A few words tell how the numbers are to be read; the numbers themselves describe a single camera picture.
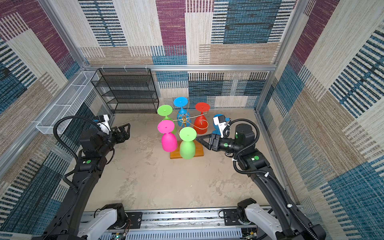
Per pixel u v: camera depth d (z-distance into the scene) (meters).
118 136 0.66
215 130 1.01
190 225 0.73
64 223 0.40
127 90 1.09
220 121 0.61
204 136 0.61
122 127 0.67
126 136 0.67
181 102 0.78
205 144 0.66
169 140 0.73
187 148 0.71
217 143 0.57
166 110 0.74
